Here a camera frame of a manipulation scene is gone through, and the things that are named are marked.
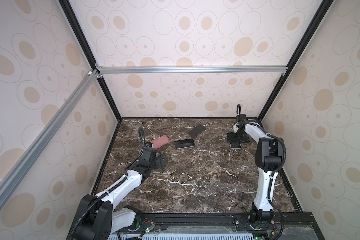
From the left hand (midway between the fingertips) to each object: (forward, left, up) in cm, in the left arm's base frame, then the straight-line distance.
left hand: (160, 156), depth 87 cm
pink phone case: (+17, +3, -10) cm, 20 cm away
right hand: (+17, -50, -8) cm, 54 cm away
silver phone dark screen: (+15, -14, -9) cm, 22 cm away
